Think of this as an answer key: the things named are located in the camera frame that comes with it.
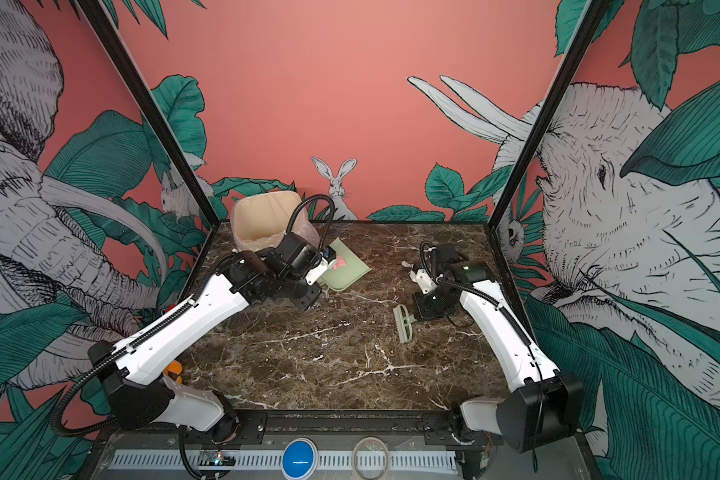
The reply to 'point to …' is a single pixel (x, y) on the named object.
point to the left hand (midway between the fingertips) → (314, 286)
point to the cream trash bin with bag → (259, 219)
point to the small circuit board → (217, 459)
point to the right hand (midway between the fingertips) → (414, 310)
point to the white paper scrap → (406, 264)
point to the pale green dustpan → (347, 269)
